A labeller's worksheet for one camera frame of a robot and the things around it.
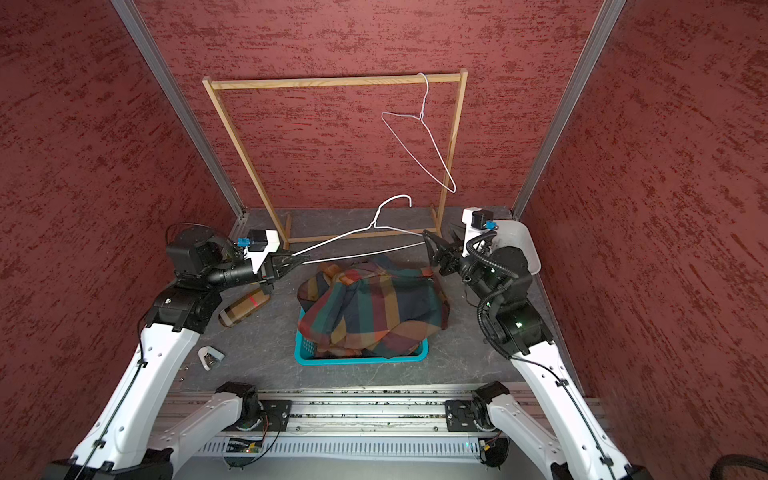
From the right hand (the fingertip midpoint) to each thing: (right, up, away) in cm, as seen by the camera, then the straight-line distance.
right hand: (433, 236), depth 64 cm
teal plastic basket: (-33, -32, +14) cm, 48 cm away
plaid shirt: (-15, -18, +10) cm, 26 cm away
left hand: (-28, -5, -2) cm, 28 cm away
